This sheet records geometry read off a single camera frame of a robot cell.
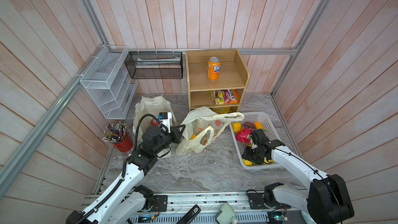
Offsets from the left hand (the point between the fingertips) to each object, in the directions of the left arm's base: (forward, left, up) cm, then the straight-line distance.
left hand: (185, 129), depth 73 cm
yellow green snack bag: (+26, -18, -5) cm, 32 cm away
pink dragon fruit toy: (+5, -33, -15) cm, 36 cm away
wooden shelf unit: (+31, -26, +8) cm, 41 cm away
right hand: (-5, -33, -21) cm, 40 cm away
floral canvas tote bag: (+19, +18, -4) cm, 27 cm away
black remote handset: (-33, -2, -20) cm, 39 cm away
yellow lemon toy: (+13, -30, -18) cm, 38 cm away
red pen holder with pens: (+4, +40, -12) cm, 42 cm away
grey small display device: (-32, -18, -18) cm, 42 cm away
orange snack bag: (+26, -28, -5) cm, 39 cm away
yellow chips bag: (+28, -23, -20) cm, 41 cm away
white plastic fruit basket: (+17, -48, -16) cm, 53 cm away
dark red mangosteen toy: (+15, -39, -18) cm, 45 cm away
